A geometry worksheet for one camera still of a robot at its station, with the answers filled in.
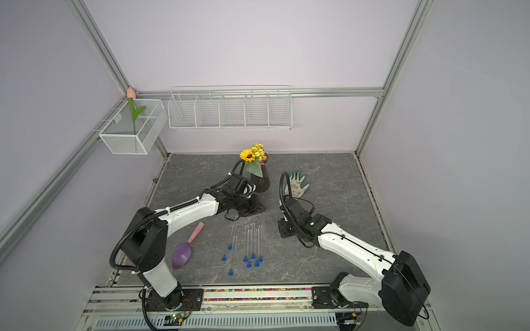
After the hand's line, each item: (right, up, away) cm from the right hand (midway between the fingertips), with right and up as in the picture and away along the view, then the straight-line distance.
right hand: (283, 222), depth 83 cm
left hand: (-7, +4, +2) cm, 9 cm away
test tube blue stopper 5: (-12, -9, +4) cm, 16 cm away
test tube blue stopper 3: (-15, -10, +4) cm, 19 cm away
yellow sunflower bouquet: (-12, +26, +4) cm, 29 cm away
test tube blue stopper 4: (-14, -17, 0) cm, 22 cm away
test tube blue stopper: (-22, -11, +4) cm, 25 cm away
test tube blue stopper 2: (-21, -19, -2) cm, 28 cm away
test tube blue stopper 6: (-11, -17, 0) cm, 20 cm away
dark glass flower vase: (-9, +14, +18) cm, 25 cm away
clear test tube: (-9, -9, +4) cm, 14 cm away
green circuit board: (-40, -32, -10) cm, 52 cm away
